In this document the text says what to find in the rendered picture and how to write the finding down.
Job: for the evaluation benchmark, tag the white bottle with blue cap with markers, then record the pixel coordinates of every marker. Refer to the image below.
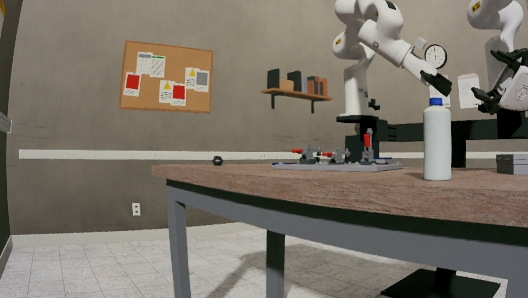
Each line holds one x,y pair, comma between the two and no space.
437,141

